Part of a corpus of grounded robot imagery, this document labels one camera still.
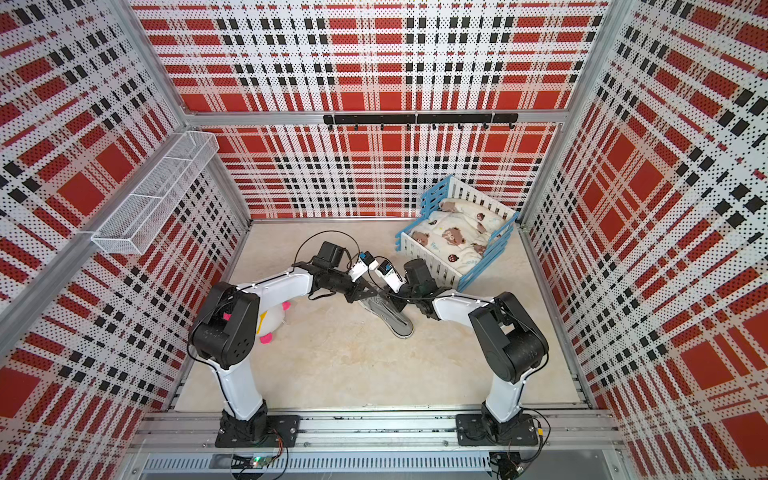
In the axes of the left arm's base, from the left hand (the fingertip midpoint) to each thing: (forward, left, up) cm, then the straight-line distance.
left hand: (377, 290), depth 91 cm
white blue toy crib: (+41, -25, +7) cm, 48 cm away
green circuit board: (-43, +27, -6) cm, 51 cm away
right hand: (+1, -3, -1) cm, 4 cm away
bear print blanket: (+23, -27, +2) cm, 35 cm away
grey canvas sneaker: (-9, -6, -4) cm, 12 cm away
